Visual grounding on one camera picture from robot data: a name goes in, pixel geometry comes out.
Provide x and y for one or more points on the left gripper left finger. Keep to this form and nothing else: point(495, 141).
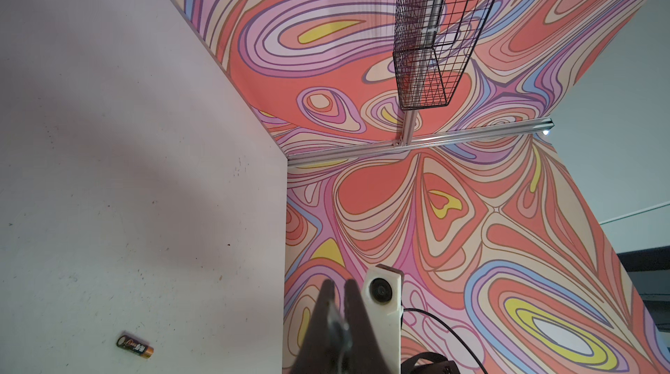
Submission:
point(319, 352)

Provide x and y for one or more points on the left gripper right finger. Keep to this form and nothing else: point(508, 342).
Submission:
point(364, 355)

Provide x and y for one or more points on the black gold AAA battery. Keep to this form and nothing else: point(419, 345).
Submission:
point(135, 346)

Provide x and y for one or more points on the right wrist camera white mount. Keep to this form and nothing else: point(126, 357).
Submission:
point(382, 294)

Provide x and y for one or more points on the black wire basket back wall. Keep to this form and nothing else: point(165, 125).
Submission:
point(434, 41)

